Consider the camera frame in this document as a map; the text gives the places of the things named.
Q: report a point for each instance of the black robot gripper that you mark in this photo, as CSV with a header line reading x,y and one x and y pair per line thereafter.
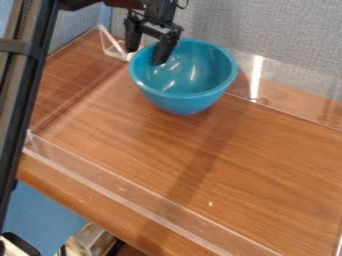
x,y
155,22

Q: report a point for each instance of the blue plastic bowl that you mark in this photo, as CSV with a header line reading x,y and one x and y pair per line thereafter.
x,y
188,83

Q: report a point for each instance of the dark robot arm link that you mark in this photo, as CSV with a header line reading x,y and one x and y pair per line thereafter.
x,y
23,52

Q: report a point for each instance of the clear acrylic tray barrier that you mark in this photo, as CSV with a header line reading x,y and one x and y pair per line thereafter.
x,y
239,181

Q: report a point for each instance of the clear box under table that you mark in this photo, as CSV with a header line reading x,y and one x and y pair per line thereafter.
x,y
91,241

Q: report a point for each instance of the black object bottom left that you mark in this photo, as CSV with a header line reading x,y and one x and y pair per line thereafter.
x,y
13,246

